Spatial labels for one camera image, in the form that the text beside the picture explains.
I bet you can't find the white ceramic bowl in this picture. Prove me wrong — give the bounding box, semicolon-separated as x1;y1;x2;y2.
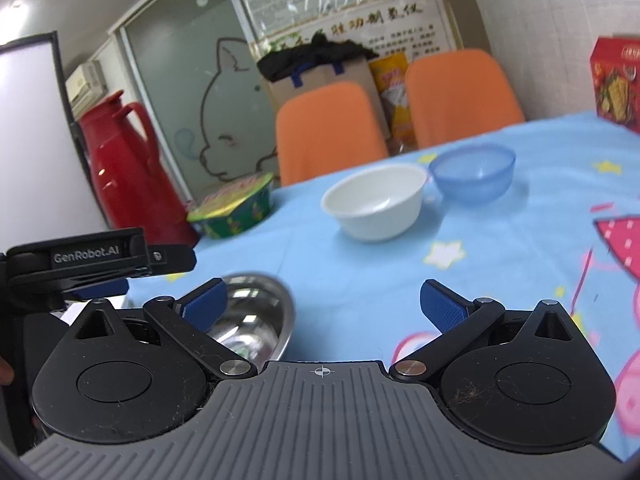
321;164;429;243

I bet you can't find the black cloth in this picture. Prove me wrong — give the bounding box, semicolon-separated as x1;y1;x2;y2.
257;35;380;82

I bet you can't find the blue plastic bowl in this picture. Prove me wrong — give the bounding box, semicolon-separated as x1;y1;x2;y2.
429;143;517;205

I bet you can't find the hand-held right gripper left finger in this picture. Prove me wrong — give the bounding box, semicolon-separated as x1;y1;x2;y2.
74;277;259;380

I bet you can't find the orange chair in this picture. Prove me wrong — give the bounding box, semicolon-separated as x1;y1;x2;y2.
404;49;526;151
276;82;390;187

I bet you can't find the yellow snack packet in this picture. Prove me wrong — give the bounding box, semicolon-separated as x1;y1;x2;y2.
369;52;416;153

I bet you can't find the cardboard box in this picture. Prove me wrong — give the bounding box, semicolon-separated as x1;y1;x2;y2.
267;57;391;131

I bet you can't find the frosted glass door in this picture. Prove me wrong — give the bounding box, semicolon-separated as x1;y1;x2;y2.
120;0;281;201

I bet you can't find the black framed white board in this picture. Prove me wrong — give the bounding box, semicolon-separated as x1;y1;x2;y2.
0;32;108;261

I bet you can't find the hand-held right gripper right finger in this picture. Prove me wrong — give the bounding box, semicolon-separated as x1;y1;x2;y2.
389;280;576;381

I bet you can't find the red gift box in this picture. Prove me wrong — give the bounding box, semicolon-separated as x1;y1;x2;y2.
590;36;640;135

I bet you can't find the stainless steel bowl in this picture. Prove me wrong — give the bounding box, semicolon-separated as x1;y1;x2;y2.
202;272;296;361

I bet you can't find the framed wall poster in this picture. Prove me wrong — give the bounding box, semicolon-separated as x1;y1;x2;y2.
250;0;458;68

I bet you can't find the green instant noodle bowl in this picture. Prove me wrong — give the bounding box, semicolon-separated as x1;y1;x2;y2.
187;172;275;240

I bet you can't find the beige air conditioner unit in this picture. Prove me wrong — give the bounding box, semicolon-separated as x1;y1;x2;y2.
65;60;108;111

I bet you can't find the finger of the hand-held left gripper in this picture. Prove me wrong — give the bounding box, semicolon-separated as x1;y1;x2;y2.
77;280;130;301
147;246;197;275

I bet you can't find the blue cartoon printed tablecloth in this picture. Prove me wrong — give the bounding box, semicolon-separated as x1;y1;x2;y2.
190;112;640;463

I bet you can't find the red thermos jug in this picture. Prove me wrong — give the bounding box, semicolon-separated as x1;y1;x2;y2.
75;90;201;248

